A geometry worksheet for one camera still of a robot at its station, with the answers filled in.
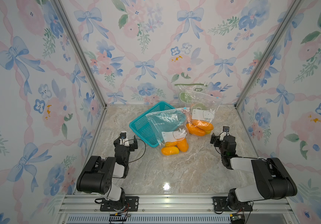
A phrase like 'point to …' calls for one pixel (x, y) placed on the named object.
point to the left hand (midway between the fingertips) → (128, 135)
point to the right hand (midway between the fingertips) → (222, 133)
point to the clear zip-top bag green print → (193, 96)
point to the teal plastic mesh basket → (150, 126)
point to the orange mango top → (207, 127)
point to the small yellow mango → (169, 150)
